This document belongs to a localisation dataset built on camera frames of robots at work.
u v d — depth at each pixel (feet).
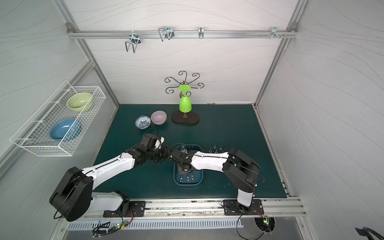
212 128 3.65
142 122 3.53
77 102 2.45
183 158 2.21
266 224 2.35
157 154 2.40
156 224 2.30
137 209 2.41
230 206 2.47
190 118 3.64
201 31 2.36
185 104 3.00
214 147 3.14
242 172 1.50
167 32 2.50
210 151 3.08
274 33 2.51
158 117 3.53
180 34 2.60
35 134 1.91
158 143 2.36
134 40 2.58
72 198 1.35
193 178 2.69
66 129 2.14
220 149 3.13
